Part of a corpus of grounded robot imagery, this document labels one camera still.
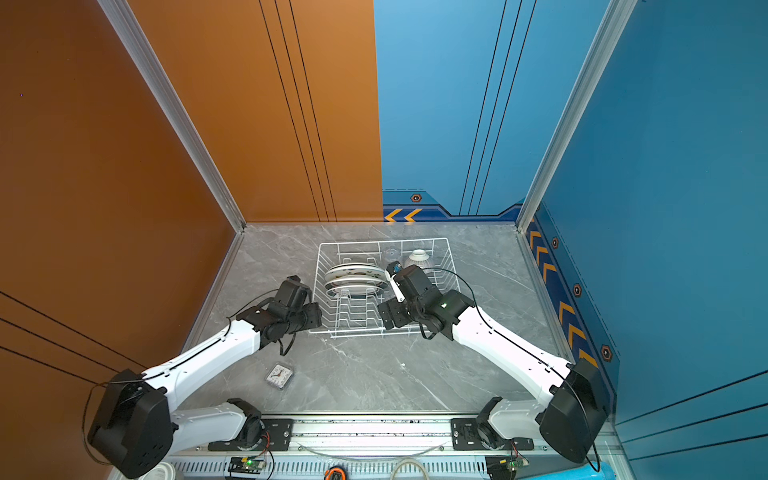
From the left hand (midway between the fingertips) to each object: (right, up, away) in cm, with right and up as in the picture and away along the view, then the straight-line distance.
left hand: (315, 311), depth 87 cm
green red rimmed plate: (+11, +5, +6) cm, 13 cm away
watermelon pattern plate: (+11, +12, +3) cm, 16 cm away
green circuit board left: (-12, -33, -16) cm, 39 cm away
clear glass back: (+22, +17, +10) cm, 29 cm away
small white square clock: (-9, -16, -6) cm, 19 cm away
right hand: (+22, +3, -8) cm, 24 cm away
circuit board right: (+49, -34, -16) cm, 62 cm away
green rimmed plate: (+12, +9, +1) cm, 14 cm away
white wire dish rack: (+7, -3, +8) cm, 11 cm away
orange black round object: (+10, -32, -20) cm, 39 cm away
